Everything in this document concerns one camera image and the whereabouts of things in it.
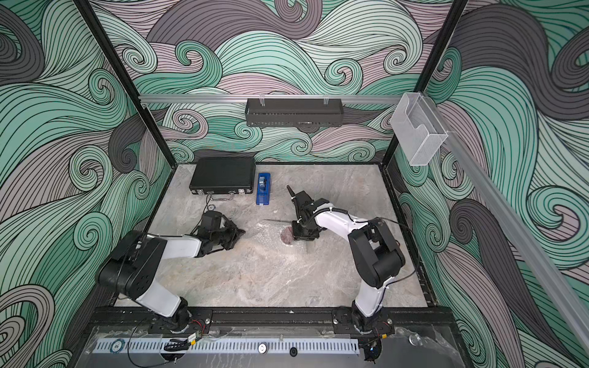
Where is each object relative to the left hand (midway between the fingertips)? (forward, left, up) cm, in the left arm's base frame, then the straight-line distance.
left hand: (247, 227), depth 93 cm
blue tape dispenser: (+19, -5, +2) cm, 20 cm away
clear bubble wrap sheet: (-6, -9, +2) cm, 11 cm away
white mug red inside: (-5, -17, +3) cm, 17 cm away
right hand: (-5, -20, 0) cm, 20 cm away
